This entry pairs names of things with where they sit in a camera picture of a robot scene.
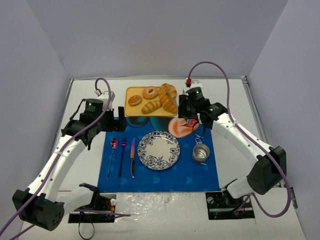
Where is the large striped croissant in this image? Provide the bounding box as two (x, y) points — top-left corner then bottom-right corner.
(158, 93), (178, 114)

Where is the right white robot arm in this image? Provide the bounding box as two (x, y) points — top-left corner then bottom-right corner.
(178, 87), (287, 199)

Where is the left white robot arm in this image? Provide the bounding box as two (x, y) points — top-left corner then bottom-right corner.
(12, 98), (127, 231)

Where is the twisted brown bread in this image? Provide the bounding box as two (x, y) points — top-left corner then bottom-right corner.
(158, 83), (177, 98)

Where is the iridescent spoon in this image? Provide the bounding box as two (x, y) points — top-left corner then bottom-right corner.
(106, 137), (119, 179)

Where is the iridescent fork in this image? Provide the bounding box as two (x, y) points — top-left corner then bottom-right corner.
(118, 137), (127, 178)

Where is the iridescent knife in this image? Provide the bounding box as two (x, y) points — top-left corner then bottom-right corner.
(130, 138), (135, 178)

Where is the glazed round bun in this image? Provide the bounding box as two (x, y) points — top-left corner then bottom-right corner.
(127, 94), (143, 106)

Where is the yellow tray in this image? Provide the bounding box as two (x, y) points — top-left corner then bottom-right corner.
(124, 86), (176, 117)

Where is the small striped croissant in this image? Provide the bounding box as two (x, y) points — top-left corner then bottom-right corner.
(141, 100), (162, 115)

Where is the blue floral plate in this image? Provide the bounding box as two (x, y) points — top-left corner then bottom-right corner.
(137, 131), (181, 171)

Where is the blue printed placemat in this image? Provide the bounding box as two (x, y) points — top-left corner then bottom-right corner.
(97, 117), (220, 193)

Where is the metal cup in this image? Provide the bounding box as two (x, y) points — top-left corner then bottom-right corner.
(192, 143), (210, 164)

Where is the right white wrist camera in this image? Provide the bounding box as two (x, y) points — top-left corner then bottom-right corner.
(184, 78), (203, 92)

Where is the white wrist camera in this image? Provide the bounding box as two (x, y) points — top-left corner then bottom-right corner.
(184, 78), (203, 92)
(95, 90), (116, 103)

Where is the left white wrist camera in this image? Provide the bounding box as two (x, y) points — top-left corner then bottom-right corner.
(95, 90), (116, 103)

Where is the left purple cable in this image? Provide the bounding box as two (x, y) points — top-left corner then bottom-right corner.
(0, 77), (131, 240)

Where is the purple cable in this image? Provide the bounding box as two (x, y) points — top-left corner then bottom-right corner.
(187, 60), (294, 218)
(0, 77), (131, 240)

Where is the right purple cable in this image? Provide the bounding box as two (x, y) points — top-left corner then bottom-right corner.
(187, 60), (294, 218)

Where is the ring bagel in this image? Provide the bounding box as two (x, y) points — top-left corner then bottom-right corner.
(142, 86), (159, 100)

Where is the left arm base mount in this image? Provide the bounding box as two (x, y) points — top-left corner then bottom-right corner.
(67, 193), (117, 224)

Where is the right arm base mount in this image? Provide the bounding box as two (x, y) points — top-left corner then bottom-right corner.
(205, 191), (255, 220)

